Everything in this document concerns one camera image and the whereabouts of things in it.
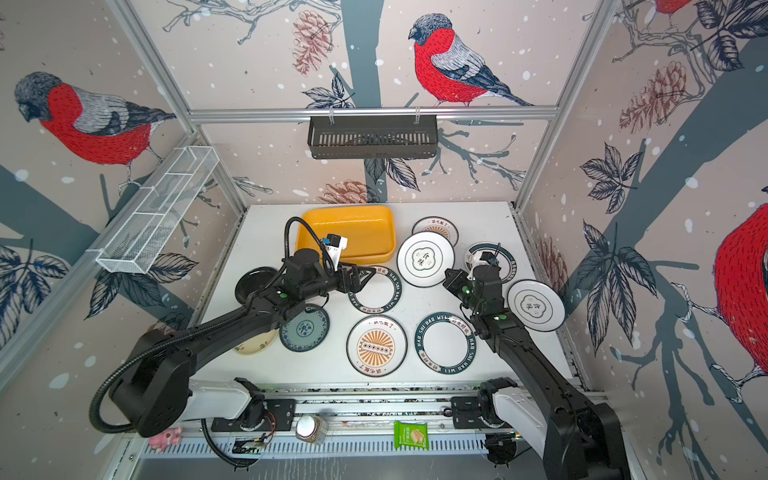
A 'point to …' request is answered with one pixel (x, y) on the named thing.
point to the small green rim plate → (381, 293)
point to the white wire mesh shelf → (142, 230)
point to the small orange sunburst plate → (437, 224)
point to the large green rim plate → (445, 343)
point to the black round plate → (251, 281)
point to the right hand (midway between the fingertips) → (442, 272)
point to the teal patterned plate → (307, 331)
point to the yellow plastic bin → (369, 230)
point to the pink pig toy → (162, 441)
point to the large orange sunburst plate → (376, 346)
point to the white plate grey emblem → (423, 259)
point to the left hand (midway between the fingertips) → (365, 269)
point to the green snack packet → (411, 435)
